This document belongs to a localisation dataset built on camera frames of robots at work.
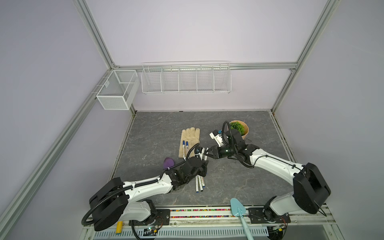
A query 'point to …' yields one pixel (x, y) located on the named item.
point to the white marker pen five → (200, 182)
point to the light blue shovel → (238, 210)
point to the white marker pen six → (202, 181)
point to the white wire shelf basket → (186, 77)
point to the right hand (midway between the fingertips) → (205, 154)
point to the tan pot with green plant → (241, 126)
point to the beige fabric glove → (192, 136)
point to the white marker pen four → (196, 179)
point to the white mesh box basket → (121, 88)
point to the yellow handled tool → (119, 227)
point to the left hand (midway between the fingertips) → (206, 163)
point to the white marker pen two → (187, 147)
